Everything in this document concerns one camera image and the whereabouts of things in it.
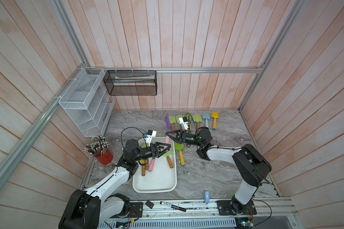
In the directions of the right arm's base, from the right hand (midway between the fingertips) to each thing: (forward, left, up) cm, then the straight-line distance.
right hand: (166, 136), depth 73 cm
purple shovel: (-7, +10, -22) cm, 25 cm away
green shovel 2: (+1, -1, -25) cm, 25 cm away
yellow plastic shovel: (+38, -38, -25) cm, 59 cm away
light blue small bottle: (-23, -22, -24) cm, 40 cm away
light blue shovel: (+37, -30, -24) cm, 54 cm away
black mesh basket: (+46, +27, +2) cm, 53 cm away
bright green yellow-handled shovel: (+34, -16, -23) cm, 44 cm away
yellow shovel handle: (+7, -8, -23) cm, 26 cm away
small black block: (-27, +9, -25) cm, 38 cm away
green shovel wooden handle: (+9, -6, +5) cm, 12 cm away
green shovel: (+35, -23, -26) cm, 49 cm away
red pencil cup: (-4, +38, -8) cm, 39 cm away
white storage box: (-14, +3, -25) cm, 28 cm away
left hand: (-6, -2, -3) cm, 7 cm away
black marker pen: (-28, -5, -25) cm, 38 cm away
